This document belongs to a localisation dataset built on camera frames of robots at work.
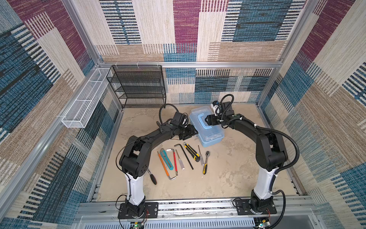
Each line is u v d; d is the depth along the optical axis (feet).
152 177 2.73
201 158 3.00
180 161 2.94
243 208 2.39
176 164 2.93
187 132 2.71
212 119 2.85
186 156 3.01
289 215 2.45
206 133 3.01
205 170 2.79
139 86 3.63
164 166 2.90
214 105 2.88
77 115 2.30
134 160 1.67
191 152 3.02
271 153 1.69
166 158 3.00
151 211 2.40
